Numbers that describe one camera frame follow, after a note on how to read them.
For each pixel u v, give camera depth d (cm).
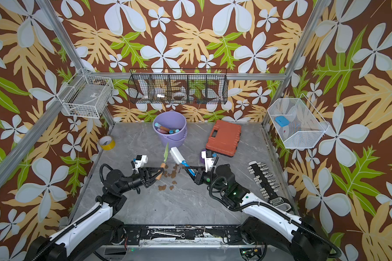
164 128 97
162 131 96
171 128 101
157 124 97
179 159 73
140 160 72
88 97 86
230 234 74
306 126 78
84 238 49
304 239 40
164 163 73
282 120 86
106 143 110
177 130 96
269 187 88
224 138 105
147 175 66
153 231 76
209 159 66
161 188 89
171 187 91
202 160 99
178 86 96
